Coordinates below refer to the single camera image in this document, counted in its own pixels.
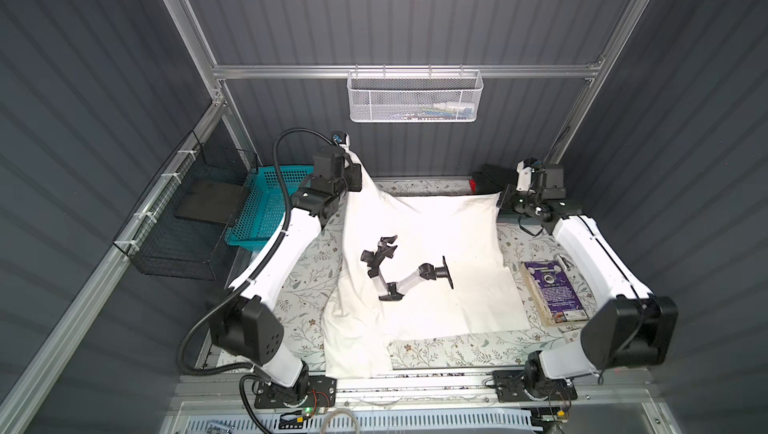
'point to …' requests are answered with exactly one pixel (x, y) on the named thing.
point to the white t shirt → (406, 268)
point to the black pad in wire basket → (212, 200)
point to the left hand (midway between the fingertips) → (349, 163)
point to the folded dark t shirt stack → (492, 177)
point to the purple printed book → (554, 292)
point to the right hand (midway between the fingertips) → (505, 194)
